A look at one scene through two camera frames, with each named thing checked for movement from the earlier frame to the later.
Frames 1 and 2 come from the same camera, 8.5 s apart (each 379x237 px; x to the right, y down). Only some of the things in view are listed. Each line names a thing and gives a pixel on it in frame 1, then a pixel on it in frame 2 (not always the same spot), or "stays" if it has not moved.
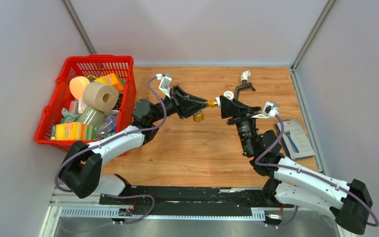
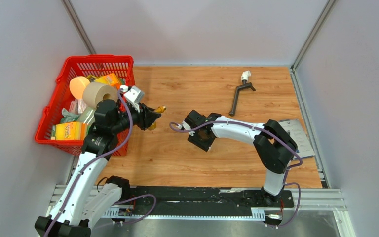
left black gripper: [180, 101] → [146, 116]
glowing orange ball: [77, 85] stays
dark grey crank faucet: [245, 76] stays
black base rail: [199, 200] stays
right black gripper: [229, 108] → [205, 146]
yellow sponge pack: [73, 131] stays
